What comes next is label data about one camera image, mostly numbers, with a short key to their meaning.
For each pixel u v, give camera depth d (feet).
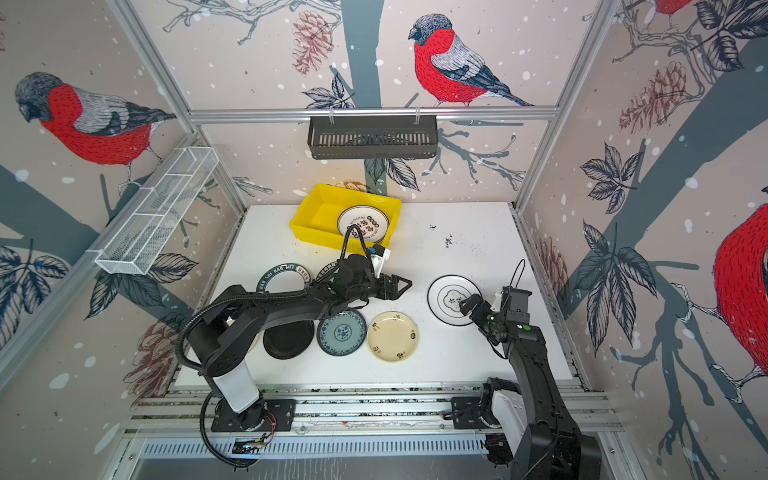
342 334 2.87
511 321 2.11
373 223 3.70
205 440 2.25
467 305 2.56
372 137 3.49
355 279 2.30
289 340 2.85
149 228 2.44
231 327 1.63
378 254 2.61
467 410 2.41
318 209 3.97
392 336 2.82
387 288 2.50
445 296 3.12
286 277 3.30
